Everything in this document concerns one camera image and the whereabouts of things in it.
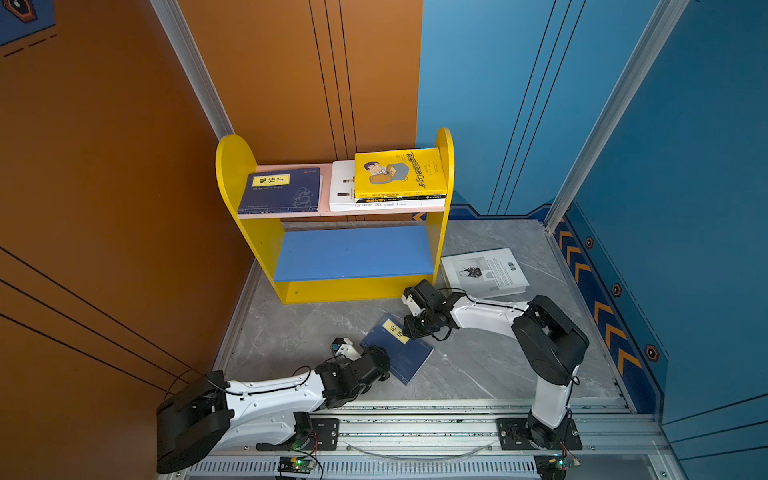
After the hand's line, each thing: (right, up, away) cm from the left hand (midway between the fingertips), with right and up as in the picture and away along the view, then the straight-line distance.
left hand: (389, 357), depth 83 cm
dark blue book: (+5, 0, +2) cm, 5 cm away
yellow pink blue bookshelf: (-15, +28, +10) cm, 34 cm away
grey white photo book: (+32, +22, +17) cm, 42 cm away
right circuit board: (+39, -21, -13) cm, 46 cm away
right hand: (+4, +5, +7) cm, 10 cm away
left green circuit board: (-22, -21, -12) cm, 33 cm away
